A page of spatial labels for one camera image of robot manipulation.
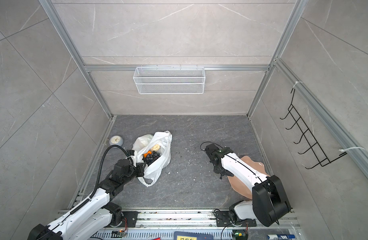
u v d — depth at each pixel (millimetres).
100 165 591
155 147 947
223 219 729
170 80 1005
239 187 823
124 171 642
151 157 903
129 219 732
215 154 616
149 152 923
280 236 675
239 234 700
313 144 636
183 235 679
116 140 1007
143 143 927
